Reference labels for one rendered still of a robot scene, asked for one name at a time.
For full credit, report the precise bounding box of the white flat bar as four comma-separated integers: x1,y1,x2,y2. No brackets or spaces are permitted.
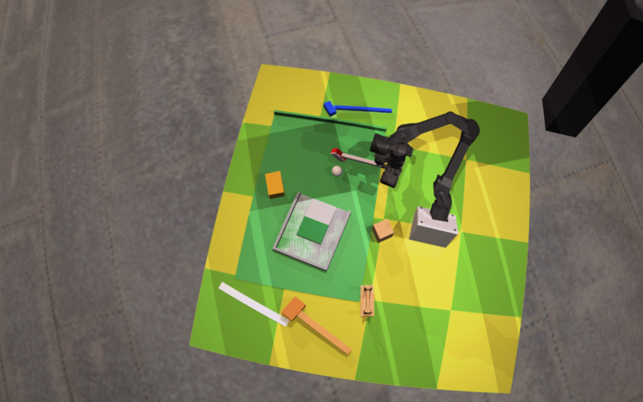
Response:
219,282,290,327

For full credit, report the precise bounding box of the blue putter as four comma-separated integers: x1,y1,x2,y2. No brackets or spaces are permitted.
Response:
324,101,392,116

